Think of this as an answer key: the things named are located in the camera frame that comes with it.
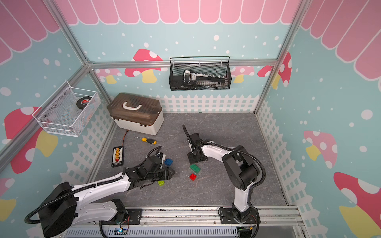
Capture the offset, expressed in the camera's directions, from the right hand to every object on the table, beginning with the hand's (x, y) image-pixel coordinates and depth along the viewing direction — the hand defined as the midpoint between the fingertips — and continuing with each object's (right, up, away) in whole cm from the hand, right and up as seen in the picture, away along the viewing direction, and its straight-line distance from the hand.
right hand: (193, 159), depth 94 cm
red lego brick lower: (0, -8, -8) cm, 11 cm away
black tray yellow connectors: (-48, +2, +1) cm, 48 cm away
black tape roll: (-59, +34, -15) cm, 70 cm away
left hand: (-12, -7, -11) cm, 18 cm away
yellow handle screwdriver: (-30, +11, +8) cm, 33 cm away
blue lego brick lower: (-15, 0, -4) cm, 15 cm away
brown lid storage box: (-35, +30, -1) cm, 46 cm away
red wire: (-49, +13, +11) cm, 52 cm away
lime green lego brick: (-18, -11, -10) cm, 23 cm away
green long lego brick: (+2, -4, -4) cm, 7 cm away
